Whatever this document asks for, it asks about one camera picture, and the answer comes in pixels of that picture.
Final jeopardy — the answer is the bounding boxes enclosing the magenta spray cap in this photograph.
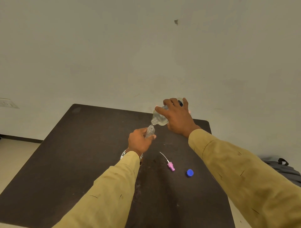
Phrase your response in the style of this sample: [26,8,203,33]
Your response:
[159,151,176,172]

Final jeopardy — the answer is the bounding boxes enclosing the small bottle magenta cap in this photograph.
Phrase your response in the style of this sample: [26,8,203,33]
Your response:
[145,125,156,139]

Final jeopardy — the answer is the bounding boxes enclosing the person's left hand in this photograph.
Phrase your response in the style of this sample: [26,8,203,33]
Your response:
[128,127,157,157]

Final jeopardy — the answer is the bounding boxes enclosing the person's left forearm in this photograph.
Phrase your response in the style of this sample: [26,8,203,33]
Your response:
[53,151,140,228]

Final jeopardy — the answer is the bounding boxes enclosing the silver wristwatch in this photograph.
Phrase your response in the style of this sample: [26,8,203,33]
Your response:
[120,148,144,166]

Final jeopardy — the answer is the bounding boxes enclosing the grey backpack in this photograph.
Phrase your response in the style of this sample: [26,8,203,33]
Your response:
[261,158,301,188]

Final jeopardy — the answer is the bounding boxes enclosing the person's right forearm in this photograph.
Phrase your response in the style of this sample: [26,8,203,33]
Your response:
[188,128,301,228]

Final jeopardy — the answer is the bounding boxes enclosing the large clear bottle blue label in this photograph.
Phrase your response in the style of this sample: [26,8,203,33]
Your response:
[150,97,184,127]

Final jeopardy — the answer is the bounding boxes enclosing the person's right hand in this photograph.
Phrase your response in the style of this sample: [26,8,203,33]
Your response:
[155,97,202,138]

